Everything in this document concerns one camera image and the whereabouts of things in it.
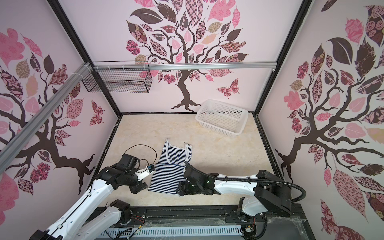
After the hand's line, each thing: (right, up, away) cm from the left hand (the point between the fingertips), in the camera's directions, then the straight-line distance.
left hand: (141, 183), depth 78 cm
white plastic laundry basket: (+52, +36, +39) cm, 74 cm away
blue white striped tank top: (+13, +4, +10) cm, 17 cm away
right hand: (+21, -3, 0) cm, 21 cm away
